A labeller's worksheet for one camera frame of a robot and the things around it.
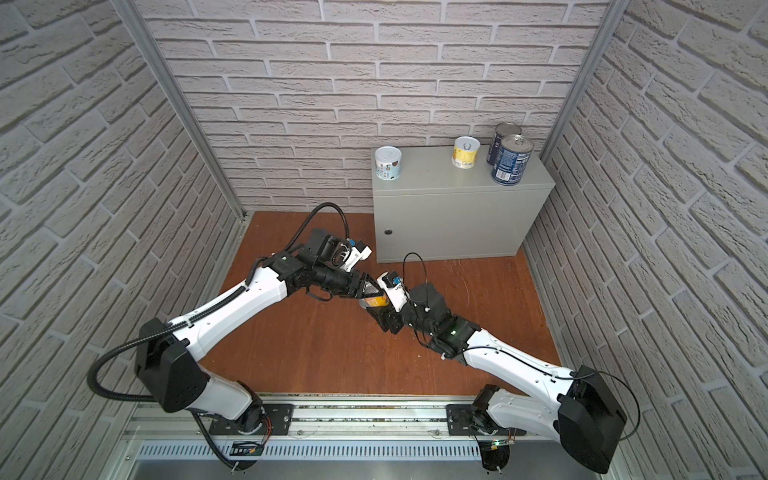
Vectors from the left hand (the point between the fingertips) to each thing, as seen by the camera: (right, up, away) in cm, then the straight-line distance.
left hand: (378, 289), depth 73 cm
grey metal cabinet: (+17, +22, +15) cm, 32 cm away
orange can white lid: (-1, -3, -2) cm, 3 cm away
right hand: (0, -3, +3) cm, 4 cm away
